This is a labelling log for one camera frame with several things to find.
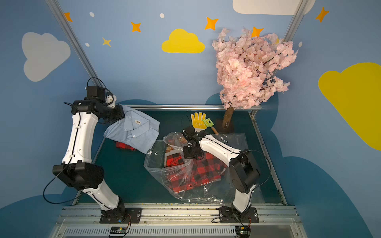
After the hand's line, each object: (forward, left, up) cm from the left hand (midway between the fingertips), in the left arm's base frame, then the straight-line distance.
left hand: (123, 113), depth 79 cm
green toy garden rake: (+20, -51, -31) cm, 63 cm away
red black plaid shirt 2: (-23, -33, -23) cm, 47 cm away
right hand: (-12, -37, -22) cm, 44 cm away
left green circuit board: (-50, -3, -31) cm, 59 cm away
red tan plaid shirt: (-3, -25, -25) cm, 35 cm away
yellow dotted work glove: (+22, -41, -30) cm, 56 cm away
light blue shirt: (-4, -6, -8) cm, 11 cm away
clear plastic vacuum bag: (-30, -54, -30) cm, 69 cm away
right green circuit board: (-49, -64, -32) cm, 87 cm away
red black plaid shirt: (-11, +3, -15) cm, 19 cm away
